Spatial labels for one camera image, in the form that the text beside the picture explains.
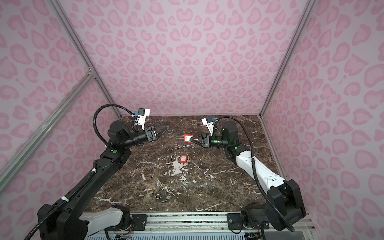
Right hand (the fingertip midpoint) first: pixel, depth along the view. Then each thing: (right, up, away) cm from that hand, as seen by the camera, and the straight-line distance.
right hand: (193, 140), depth 70 cm
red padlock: (-3, +1, +1) cm, 3 cm away
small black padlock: (-17, -32, +12) cm, 38 cm away
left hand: (-11, +6, -5) cm, 13 cm away
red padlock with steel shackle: (-7, -14, +25) cm, 29 cm away
